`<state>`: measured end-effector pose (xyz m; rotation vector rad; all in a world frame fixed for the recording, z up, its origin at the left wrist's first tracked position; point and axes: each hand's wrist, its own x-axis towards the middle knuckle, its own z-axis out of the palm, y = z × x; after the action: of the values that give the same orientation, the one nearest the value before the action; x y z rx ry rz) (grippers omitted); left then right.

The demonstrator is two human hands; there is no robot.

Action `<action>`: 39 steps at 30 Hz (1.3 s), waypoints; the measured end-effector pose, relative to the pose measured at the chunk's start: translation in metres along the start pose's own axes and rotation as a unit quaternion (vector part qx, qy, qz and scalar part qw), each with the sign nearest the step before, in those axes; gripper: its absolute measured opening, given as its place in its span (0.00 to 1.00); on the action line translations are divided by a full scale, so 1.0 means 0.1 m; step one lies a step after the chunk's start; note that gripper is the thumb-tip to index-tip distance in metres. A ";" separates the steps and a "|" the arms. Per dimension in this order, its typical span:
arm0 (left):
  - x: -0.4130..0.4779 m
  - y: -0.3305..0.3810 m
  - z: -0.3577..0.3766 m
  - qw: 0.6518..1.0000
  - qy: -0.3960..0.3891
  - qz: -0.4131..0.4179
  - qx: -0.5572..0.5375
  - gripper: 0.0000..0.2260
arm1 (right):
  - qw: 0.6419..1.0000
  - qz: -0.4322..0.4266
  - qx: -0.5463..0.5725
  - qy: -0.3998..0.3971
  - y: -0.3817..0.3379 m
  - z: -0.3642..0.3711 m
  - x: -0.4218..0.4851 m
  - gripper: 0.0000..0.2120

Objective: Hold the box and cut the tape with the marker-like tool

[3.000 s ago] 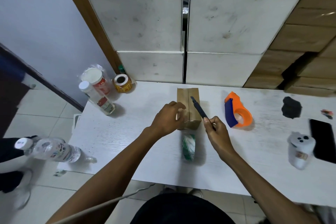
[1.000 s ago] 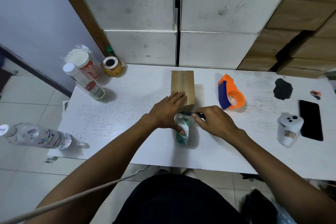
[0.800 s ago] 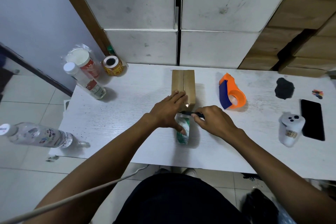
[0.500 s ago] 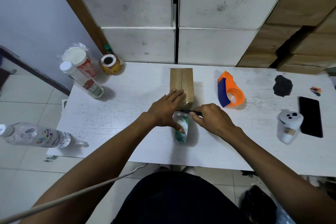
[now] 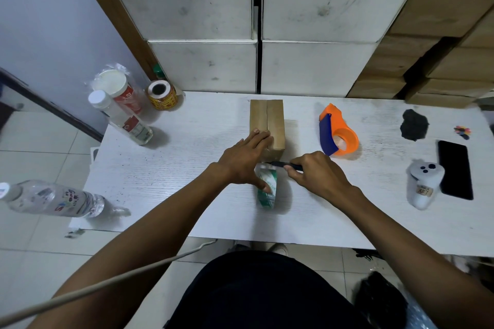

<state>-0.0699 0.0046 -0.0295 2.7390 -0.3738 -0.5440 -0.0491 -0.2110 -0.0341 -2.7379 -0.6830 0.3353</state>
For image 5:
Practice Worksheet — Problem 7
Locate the bubble wrap sheet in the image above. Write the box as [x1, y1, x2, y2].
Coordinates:
[403, 296, 439, 329]

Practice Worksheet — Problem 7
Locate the white handheld controller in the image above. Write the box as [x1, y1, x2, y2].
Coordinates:
[407, 160, 446, 211]

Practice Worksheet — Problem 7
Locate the person's right hand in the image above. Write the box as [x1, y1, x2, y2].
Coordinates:
[284, 150, 366, 211]

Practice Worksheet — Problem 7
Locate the person's left forearm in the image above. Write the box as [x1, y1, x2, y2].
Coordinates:
[27, 164, 232, 329]

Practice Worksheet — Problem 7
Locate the clear plastic water bottle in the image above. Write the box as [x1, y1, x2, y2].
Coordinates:
[0, 180, 107, 220]

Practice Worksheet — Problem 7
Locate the transparent tape roll green core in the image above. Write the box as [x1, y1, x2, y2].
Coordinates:
[254, 162, 279, 210]

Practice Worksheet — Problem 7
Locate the black smartphone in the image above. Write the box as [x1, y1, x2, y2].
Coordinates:
[437, 140, 474, 201]

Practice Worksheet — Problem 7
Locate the red canister white lid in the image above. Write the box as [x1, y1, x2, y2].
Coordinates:
[91, 63, 149, 116]

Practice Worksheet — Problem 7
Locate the person's black clothing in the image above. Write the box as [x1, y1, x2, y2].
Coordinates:
[164, 250, 371, 329]

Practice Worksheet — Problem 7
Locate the clear bottle white cap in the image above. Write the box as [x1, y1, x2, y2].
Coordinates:
[87, 89, 154, 147]

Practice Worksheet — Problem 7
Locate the dark metal rail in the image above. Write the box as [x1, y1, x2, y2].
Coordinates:
[0, 67, 104, 143]

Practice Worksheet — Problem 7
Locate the grey cable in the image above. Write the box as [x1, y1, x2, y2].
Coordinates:
[0, 239, 218, 327]

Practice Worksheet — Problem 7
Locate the yellow label roll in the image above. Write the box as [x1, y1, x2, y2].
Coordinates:
[146, 79, 180, 111]

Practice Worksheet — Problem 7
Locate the brown wooden beam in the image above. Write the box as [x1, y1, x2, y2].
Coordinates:
[65, 0, 163, 81]

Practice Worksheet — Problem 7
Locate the stack of brown cartons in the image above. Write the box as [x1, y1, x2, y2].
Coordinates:
[346, 0, 494, 109]

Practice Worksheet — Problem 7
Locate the black bag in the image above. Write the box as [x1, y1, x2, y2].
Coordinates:
[354, 270, 409, 329]

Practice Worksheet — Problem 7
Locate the person's left hand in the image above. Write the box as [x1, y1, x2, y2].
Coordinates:
[210, 128, 275, 194]

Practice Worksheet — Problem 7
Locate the person's right forearm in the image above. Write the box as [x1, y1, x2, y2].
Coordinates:
[338, 190, 494, 329]

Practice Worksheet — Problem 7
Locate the black crumpled lump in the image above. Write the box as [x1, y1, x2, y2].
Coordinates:
[399, 108, 430, 142]

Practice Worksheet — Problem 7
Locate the brown cardboard box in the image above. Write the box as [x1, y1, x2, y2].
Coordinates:
[249, 99, 286, 163]

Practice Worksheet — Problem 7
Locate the orange blue tape dispenser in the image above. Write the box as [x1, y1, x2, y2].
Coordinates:
[319, 103, 360, 157]

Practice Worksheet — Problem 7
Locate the black utility knife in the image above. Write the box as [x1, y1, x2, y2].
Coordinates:
[266, 161, 304, 171]

